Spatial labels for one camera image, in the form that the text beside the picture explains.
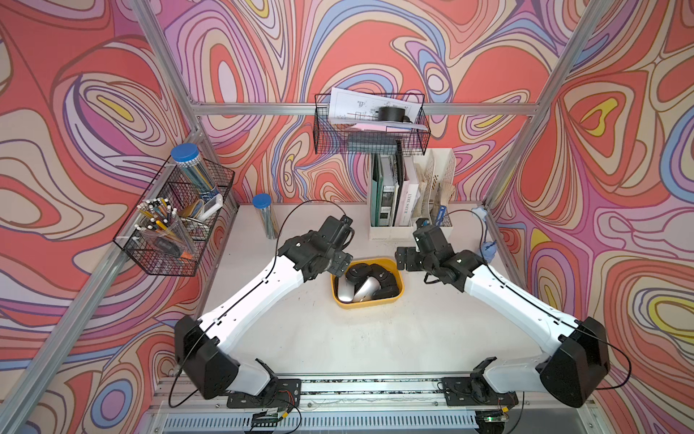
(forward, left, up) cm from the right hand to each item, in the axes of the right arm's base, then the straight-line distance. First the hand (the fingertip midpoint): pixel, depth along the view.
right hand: (411, 261), depth 82 cm
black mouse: (+2, +17, -9) cm, 19 cm away
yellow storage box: (-5, +6, +5) cm, 9 cm away
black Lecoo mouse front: (+1, +8, -10) cm, 13 cm away
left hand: (+1, +24, +6) cm, 25 cm away
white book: (+24, -3, +6) cm, 25 cm away
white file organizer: (+35, -14, +7) cm, 38 cm away
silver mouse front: (-3, +21, -12) cm, 24 cm away
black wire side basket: (+8, +61, +16) cm, 64 cm away
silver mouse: (-3, +14, -12) cm, 18 cm away
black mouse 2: (-3, +6, -12) cm, 14 cm away
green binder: (+21, +9, +10) cm, 25 cm away
